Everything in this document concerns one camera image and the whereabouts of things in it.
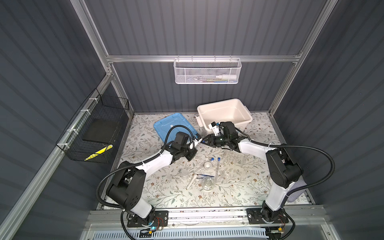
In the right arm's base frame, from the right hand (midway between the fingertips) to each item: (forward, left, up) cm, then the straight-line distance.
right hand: (202, 143), depth 88 cm
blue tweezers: (-16, +2, -12) cm, 20 cm away
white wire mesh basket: (+67, -5, +9) cm, 68 cm away
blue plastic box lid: (+22, +30, -11) cm, 39 cm away
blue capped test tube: (0, -1, +2) cm, 2 cm away
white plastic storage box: (+30, -20, -2) cm, 37 cm away
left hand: (-2, +4, -3) cm, 6 cm away
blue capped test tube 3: (-11, -9, -12) cm, 19 cm away
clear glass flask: (-22, -2, -6) cm, 23 cm away
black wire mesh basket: (-7, +52, +19) cm, 56 cm away
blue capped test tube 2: (-4, -6, -12) cm, 14 cm away
